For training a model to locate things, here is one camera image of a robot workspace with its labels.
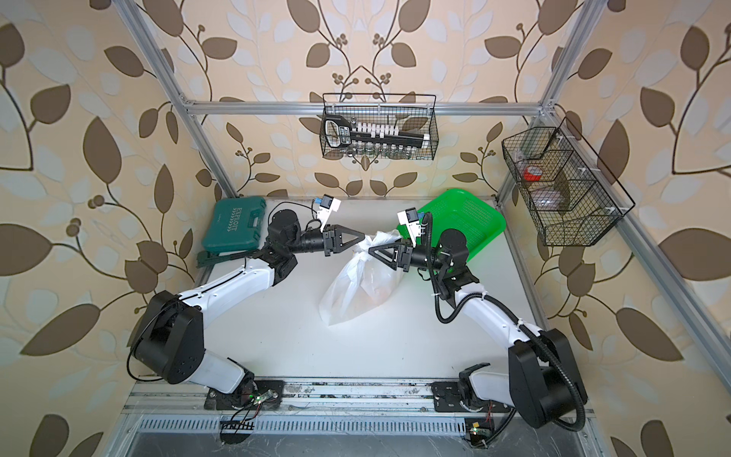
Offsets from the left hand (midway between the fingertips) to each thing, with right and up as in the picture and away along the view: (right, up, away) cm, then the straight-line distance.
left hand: (358, 235), depth 70 cm
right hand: (+3, -4, -1) cm, 5 cm away
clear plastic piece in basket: (+49, +8, +4) cm, 49 cm away
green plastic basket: (+39, +9, +42) cm, 58 cm away
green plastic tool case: (-49, +3, +37) cm, 62 cm away
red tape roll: (+50, +18, +11) cm, 54 cm away
